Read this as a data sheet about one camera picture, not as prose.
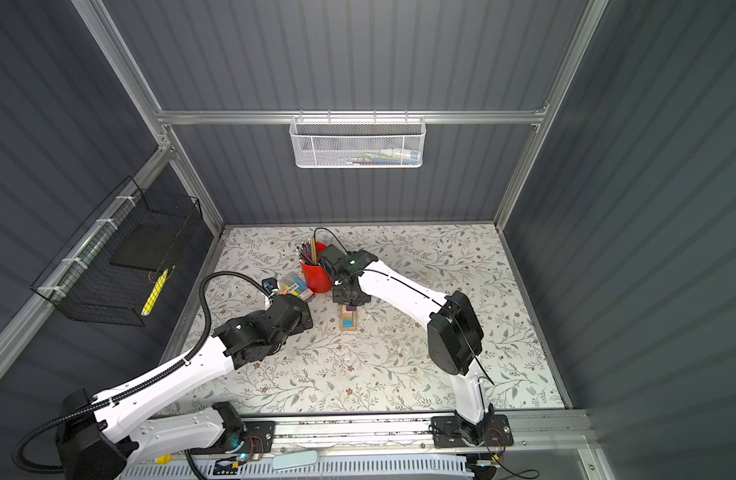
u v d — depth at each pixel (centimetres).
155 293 68
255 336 56
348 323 90
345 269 61
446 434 73
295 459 69
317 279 95
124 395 42
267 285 67
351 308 85
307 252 96
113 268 72
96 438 38
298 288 100
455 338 49
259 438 72
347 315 87
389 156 92
